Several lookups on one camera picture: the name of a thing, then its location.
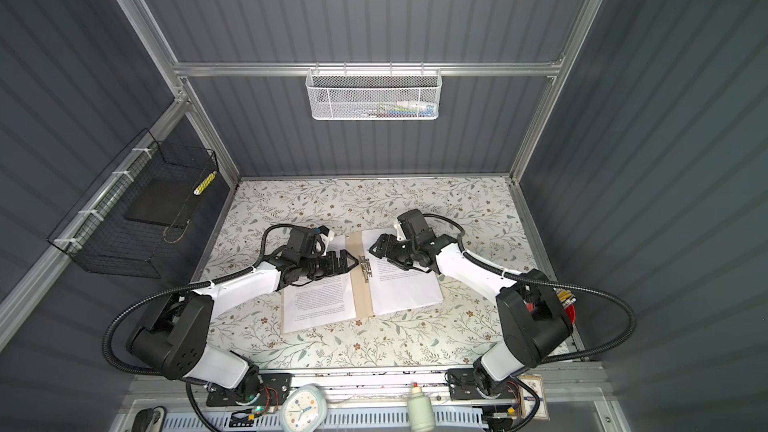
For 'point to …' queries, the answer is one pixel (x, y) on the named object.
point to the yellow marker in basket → (198, 190)
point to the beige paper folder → (361, 291)
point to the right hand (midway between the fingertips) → (379, 255)
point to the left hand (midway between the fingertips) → (348, 264)
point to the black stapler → (150, 420)
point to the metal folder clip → (365, 267)
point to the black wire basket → (128, 217)
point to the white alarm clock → (303, 408)
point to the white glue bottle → (420, 411)
